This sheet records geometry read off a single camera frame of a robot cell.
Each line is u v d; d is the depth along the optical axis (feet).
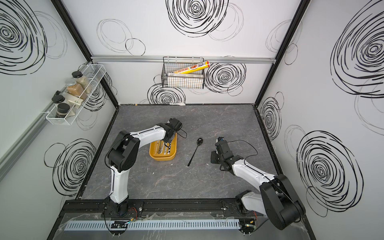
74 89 2.32
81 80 2.44
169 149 3.08
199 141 3.17
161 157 2.87
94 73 3.08
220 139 2.65
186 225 3.16
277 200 1.36
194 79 2.84
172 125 2.57
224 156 2.23
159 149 3.08
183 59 2.99
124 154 1.74
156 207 2.46
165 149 3.07
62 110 2.01
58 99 2.03
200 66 2.91
